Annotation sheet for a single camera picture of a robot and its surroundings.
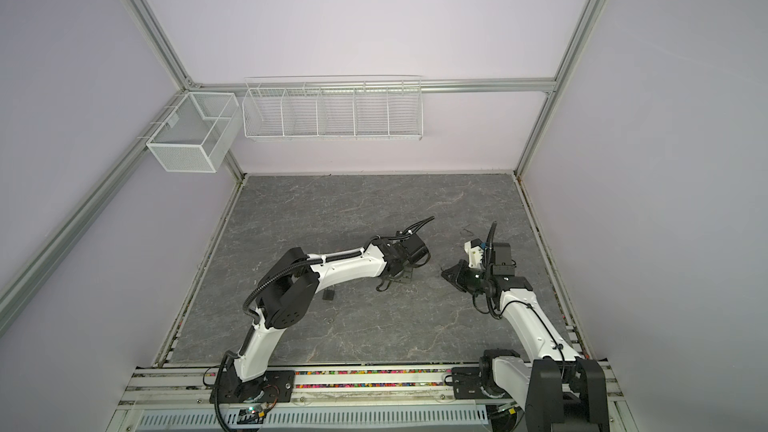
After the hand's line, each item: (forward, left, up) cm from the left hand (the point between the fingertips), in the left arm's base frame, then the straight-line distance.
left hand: (401, 276), depth 92 cm
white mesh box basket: (+39, +63, +26) cm, 78 cm away
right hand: (-4, -12, +7) cm, 15 cm away
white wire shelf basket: (+49, +19, +28) cm, 60 cm away
